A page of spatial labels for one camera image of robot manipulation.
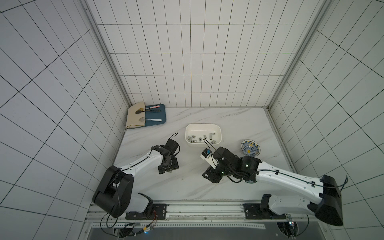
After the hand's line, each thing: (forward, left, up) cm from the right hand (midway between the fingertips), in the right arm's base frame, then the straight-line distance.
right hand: (201, 175), depth 72 cm
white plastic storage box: (+33, 0, -13) cm, 36 cm away
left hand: (+6, +19, -11) cm, 23 cm away
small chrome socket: (+27, -7, -12) cm, 30 cm away
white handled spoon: (+44, +46, -11) cm, 65 cm away
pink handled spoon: (+58, +42, -12) cm, 72 cm away
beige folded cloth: (+44, +54, -11) cm, 70 cm away
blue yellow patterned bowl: (+24, -31, -12) cm, 41 cm away
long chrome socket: (+29, +9, -12) cm, 33 cm away
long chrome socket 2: (+31, -5, -12) cm, 34 cm away
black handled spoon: (+53, +49, -11) cm, 73 cm away
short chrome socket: (+35, -8, -13) cm, 38 cm away
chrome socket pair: (+30, +6, -12) cm, 33 cm away
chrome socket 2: (+31, -2, -12) cm, 33 cm away
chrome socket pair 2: (+28, +6, -13) cm, 32 cm away
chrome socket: (+29, +2, -13) cm, 32 cm away
